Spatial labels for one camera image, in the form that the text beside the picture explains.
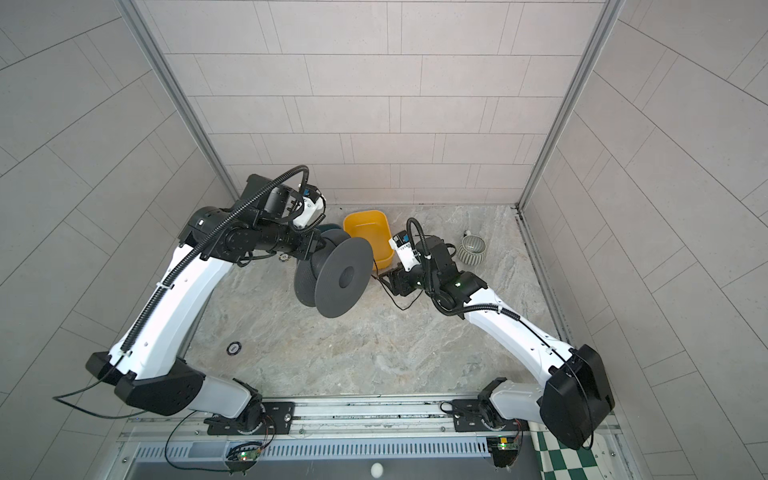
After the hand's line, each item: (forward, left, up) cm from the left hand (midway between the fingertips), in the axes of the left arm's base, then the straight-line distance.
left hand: (332, 240), depth 65 cm
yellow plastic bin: (+30, -5, -32) cm, 44 cm away
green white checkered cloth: (-38, -51, -31) cm, 70 cm away
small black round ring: (-12, +31, -32) cm, 47 cm away
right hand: (0, -12, -15) cm, 19 cm away
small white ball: (-39, -11, -24) cm, 47 cm away
